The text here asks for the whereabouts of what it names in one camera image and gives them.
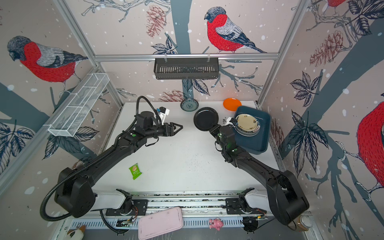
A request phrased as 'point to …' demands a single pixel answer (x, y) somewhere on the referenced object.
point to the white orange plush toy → (77, 233)
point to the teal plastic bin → (258, 143)
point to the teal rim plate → (248, 134)
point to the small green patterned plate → (189, 104)
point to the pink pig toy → (216, 223)
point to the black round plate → (205, 118)
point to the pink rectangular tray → (158, 223)
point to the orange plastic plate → (231, 104)
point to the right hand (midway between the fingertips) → (211, 124)
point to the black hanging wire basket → (184, 68)
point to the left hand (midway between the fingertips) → (179, 128)
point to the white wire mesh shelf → (70, 121)
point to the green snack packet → (135, 171)
